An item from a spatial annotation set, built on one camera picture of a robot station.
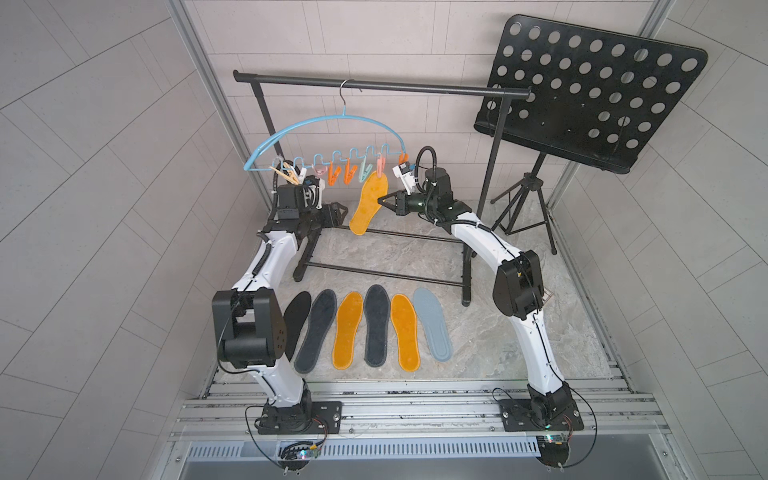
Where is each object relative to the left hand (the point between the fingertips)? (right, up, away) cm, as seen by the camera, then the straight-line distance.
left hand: (343, 206), depth 88 cm
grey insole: (+10, -30, +3) cm, 32 cm away
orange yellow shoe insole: (+1, -33, 0) cm, 33 cm away
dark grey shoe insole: (-6, -33, -1) cm, 34 cm away
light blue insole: (+26, -32, +1) cm, 42 cm away
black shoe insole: (-14, -33, -1) cm, 36 cm away
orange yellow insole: (+18, -33, -1) cm, 38 cm away
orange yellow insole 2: (+9, +5, -4) cm, 11 cm away
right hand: (+12, +1, -1) cm, 12 cm away
